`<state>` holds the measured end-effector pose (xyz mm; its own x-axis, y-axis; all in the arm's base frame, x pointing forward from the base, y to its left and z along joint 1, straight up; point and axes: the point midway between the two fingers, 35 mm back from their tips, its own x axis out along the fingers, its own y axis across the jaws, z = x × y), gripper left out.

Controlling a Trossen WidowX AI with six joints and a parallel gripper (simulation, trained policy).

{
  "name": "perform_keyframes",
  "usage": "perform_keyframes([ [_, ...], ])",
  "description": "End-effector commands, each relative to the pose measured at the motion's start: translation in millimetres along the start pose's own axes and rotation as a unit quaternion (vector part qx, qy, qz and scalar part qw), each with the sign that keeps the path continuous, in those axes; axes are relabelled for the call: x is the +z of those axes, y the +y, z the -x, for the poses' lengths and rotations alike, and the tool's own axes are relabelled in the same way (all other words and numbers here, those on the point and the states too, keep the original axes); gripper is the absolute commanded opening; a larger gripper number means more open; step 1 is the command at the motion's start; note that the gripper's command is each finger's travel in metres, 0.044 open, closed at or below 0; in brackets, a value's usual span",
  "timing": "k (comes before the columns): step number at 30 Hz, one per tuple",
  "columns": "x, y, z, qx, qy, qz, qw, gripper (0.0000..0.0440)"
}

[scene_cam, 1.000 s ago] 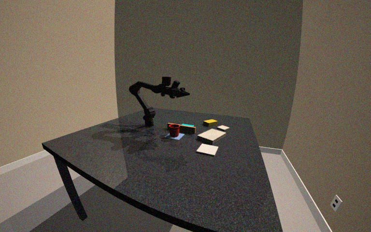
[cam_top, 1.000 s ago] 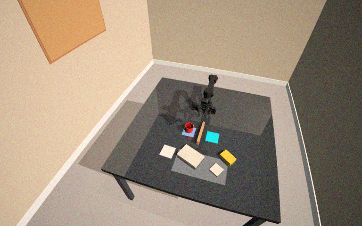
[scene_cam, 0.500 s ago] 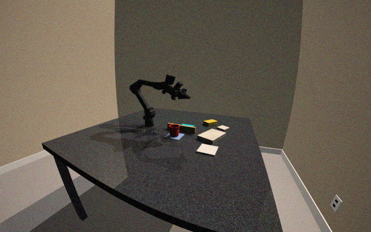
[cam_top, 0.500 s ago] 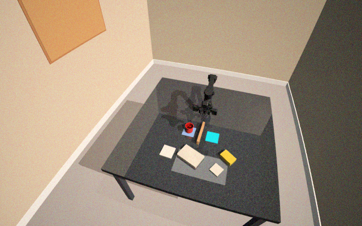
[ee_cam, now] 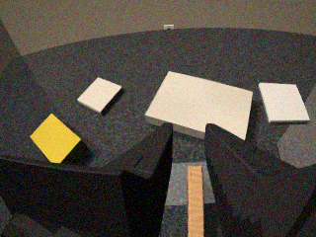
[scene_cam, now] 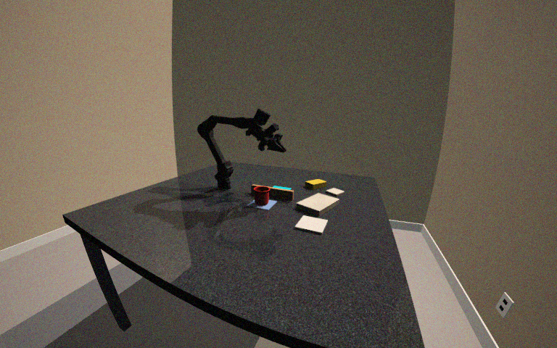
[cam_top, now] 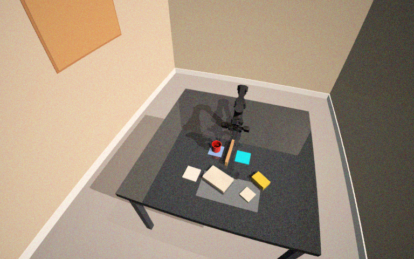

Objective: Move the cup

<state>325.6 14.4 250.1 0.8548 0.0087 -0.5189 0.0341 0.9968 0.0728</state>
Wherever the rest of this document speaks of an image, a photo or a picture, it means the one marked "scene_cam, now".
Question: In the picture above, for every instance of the red cup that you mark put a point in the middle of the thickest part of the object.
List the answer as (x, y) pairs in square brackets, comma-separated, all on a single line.
[(261, 195)]

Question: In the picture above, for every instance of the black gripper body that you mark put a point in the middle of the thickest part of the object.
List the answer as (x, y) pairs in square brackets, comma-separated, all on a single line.
[(265, 140)]

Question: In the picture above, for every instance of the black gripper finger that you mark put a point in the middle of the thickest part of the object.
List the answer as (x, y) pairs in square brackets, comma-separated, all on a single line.
[(279, 143), (275, 147)]

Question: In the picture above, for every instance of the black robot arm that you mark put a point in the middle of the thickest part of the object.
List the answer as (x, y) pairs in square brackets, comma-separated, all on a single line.
[(205, 130)]

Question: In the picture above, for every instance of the yellow flat block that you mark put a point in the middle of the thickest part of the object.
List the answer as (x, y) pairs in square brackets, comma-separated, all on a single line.
[(315, 184)]

